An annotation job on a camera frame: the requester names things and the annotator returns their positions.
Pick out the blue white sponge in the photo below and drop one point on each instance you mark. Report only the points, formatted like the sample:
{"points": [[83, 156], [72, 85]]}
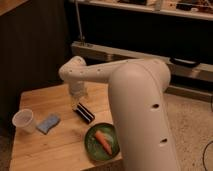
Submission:
{"points": [[47, 124]]}

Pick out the green plate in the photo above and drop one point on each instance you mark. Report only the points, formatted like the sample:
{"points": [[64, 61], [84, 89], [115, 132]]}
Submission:
{"points": [[93, 147]]}

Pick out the wooden table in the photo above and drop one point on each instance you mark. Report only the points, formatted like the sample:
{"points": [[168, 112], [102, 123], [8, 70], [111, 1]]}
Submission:
{"points": [[62, 149]]}

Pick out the clear plastic cup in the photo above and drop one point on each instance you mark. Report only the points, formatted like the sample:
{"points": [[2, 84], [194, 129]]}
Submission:
{"points": [[24, 120]]}

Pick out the black handle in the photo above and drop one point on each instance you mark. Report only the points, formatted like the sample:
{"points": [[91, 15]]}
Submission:
{"points": [[182, 63]]}

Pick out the orange carrot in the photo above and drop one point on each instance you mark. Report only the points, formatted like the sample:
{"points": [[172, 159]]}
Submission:
{"points": [[101, 138]]}

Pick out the metal pole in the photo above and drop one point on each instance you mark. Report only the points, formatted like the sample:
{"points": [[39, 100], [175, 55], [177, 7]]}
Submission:
{"points": [[81, 37]]}

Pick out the upper shelf with items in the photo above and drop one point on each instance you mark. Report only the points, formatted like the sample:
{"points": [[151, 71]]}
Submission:
{"points": [[154, 8]]}

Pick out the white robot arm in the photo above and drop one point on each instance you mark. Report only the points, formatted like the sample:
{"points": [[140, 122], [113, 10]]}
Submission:
{"points": [[135, 93]]}

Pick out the metal shelf rail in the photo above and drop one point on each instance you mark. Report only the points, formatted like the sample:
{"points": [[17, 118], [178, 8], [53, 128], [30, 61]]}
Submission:
{"points": [[103, 53]]}

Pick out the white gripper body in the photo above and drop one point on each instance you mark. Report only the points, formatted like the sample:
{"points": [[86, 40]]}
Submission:
{"points": [[77, 90]]}

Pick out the black striped eraser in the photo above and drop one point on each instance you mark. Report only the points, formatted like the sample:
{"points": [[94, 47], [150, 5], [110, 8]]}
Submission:
{"points": [[84, 113]]}

